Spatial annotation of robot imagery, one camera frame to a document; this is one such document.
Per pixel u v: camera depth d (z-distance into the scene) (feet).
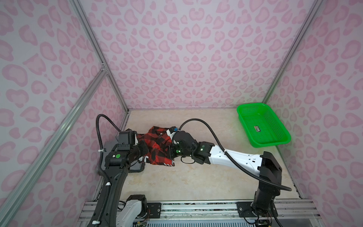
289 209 2.46
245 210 2.41
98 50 2.76
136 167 2.81
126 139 1.78
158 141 2.51
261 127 3.51
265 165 1.65
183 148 1.90
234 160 1.56
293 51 2.77
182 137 1.86
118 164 1.56
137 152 1.98
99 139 1.75
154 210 2.40
